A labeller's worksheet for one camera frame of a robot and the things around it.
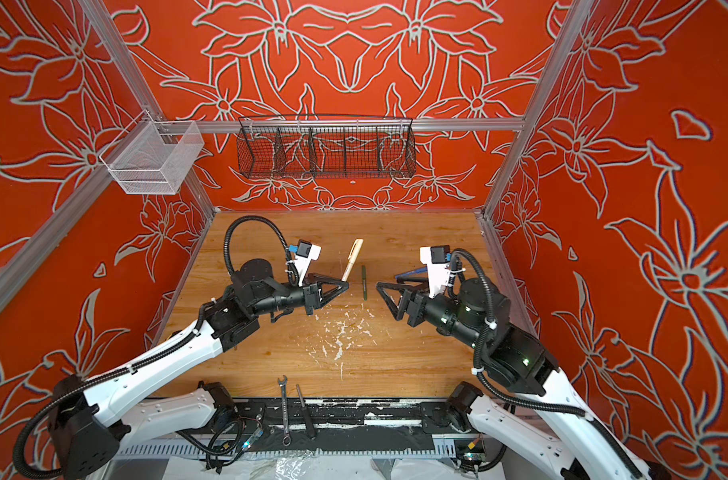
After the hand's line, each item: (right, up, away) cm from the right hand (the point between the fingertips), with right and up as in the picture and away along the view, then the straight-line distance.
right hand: (382, 285), depth 57 cm
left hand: (-7, -1, +6) cm, 9 cm away
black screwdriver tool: (-18, -35, +16) cm, 43 cm away
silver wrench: (-22, -39, +13) cm, 47 cm away
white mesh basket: (-70, +35, +35) cm, 86 cm away
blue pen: (+13, -3, +44) cm, 46 cm away
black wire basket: (-16, +40, +42) cm, 60 cm away
